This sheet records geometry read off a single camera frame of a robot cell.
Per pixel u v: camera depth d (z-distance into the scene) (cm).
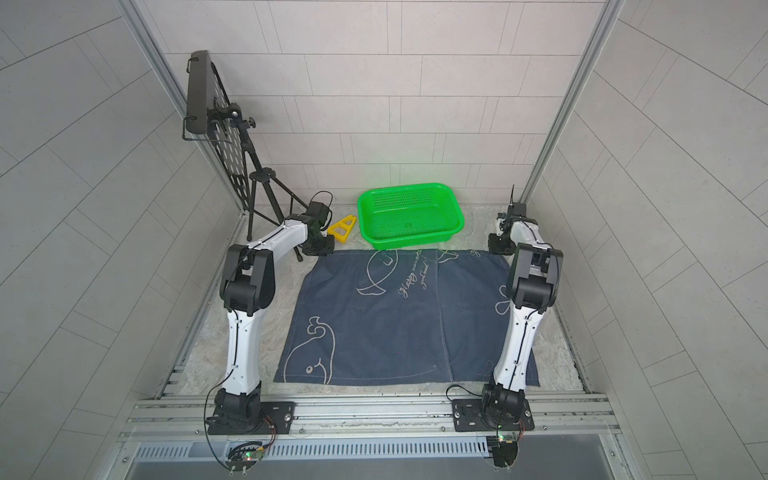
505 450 68
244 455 65
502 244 92
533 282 61
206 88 67
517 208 87
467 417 71
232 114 72
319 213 85
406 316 88
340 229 109
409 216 111
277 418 71
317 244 91
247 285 59
